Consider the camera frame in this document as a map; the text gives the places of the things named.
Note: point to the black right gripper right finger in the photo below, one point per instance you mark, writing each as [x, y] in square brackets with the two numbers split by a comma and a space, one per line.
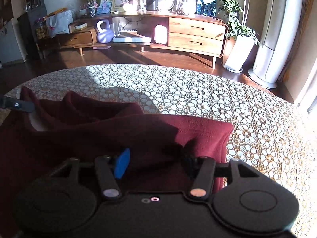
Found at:
[201, 170]

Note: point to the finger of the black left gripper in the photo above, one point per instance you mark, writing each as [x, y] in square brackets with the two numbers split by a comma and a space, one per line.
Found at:
[15, 104]

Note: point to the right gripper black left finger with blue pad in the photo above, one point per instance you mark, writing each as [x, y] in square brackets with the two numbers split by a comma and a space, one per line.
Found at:
[109, 169]

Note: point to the dark red fleece garment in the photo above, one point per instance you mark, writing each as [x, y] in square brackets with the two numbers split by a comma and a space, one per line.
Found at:
[83, 128]

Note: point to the black side cabinet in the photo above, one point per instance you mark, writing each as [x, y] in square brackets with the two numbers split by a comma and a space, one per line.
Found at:
[27, 28]

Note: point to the white shopping bag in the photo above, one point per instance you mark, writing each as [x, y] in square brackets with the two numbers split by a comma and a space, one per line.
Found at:
[59, 23]

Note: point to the floral lace tablecloth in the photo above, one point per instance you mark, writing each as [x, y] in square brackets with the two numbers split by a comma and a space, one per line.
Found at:
[270, 134]

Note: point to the purple kettlebell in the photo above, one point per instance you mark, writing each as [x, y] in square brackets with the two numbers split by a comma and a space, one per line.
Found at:
[104, 35]

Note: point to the flat white box on shelf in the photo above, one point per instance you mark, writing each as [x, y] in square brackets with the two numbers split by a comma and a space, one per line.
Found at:
[131, 37]

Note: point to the pink flower vase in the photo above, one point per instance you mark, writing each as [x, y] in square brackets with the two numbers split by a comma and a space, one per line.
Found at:
[90, 2]

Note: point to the framed photo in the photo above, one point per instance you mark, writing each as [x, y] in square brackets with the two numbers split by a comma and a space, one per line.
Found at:
[124, 6]

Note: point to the white small device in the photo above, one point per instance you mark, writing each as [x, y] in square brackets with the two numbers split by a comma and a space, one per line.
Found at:
[161, 34]

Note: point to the wooden TV sideboard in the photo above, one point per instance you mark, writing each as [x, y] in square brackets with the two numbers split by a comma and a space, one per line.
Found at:
[196, 34]

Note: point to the white tall planter with plant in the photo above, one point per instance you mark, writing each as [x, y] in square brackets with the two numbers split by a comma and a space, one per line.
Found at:
[244, 37]

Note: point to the black speaker cylinder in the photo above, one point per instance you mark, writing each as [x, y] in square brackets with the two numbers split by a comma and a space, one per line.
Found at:
[151, 5]

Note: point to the blue picture canvas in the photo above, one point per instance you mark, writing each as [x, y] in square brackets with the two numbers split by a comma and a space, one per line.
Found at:
[206, 7]

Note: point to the white tower air conditioner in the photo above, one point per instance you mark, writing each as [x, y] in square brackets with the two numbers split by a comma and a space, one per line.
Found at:
[278, 34]

